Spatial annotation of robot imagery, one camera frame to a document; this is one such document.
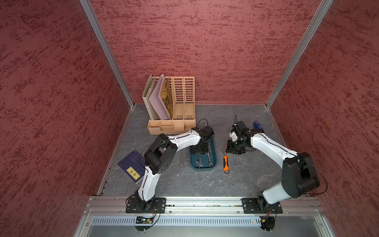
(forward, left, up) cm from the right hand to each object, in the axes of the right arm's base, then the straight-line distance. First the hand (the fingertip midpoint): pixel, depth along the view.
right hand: (228, 153), depth 86 cm
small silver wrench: (-4, -5, -6) cm, 9 cm away
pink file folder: (+26, +42, +20) cm, 53 cm away
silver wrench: (-3, +18, -5) cm, 19 cm away
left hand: (+1, +16, -5) cm, 17 cm away
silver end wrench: (-4, +28, -5) cm, 29 cm away
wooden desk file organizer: (+37, +29, -5) cm, 47 cm away
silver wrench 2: (-4, +10, -5) cm, 12 cm away
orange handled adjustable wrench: (-4, +1, -5) cm, 7 cm away
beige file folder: (+25, +47, +25) cm, 59 cm away
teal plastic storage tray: (-2, +12, -6) cm, 14 cm away
